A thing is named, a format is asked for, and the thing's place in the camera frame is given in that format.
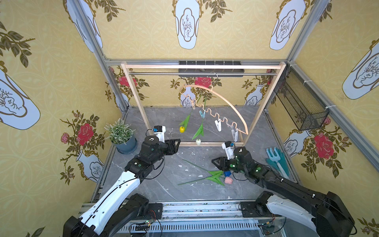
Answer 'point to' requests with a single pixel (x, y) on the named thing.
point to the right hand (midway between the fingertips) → (214, 163)
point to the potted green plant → (122, 136)
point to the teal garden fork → (276, 158)
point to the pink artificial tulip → (216, 178)
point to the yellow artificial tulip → (183, 124)
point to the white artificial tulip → (200, 132)
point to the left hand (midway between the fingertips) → (178, 141)
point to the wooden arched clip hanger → (218, 122)
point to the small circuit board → (142, 227)
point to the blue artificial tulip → (213, 173)
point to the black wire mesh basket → (307, 110)
